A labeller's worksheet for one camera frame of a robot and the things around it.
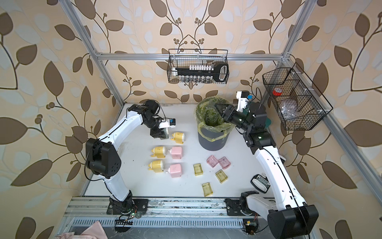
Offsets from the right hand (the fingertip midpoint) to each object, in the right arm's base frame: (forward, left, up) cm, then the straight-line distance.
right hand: (216, 106), depth 68 cm
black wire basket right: (+3, -42, -3) cm, 43 cm away
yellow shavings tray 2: (-19, -4, -38) cm, 42 cm away
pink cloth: (-42, +58, -36) cm, 81 cm away
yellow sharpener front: (-15, +32, -31) cm, 47 cm away
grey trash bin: (+1, -2, -37) cm, 37 cm away
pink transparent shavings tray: (-10, +1, -38) cm, 39 cm away
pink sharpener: (-7, +22, -31) cm, 38 cm away
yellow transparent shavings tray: (-15, +10, -38) cm, 42 cm away
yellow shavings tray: (-26, +5, -38) cm, 46 cm away
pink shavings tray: (-11, -7, -38) cm, 40 cm away
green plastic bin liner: (-2, +2, -11) cm, 11 cm away
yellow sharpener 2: (-6, +32, -30) cm, 45 cm away
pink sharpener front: (-17, +22, -31) cm, 42 cm away
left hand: (+5, +31, -22) cm, 38 cm away
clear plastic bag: (-1, -35, -3) cm, 35 cm away
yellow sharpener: (+4, +21, -31) cm, 38 cm away
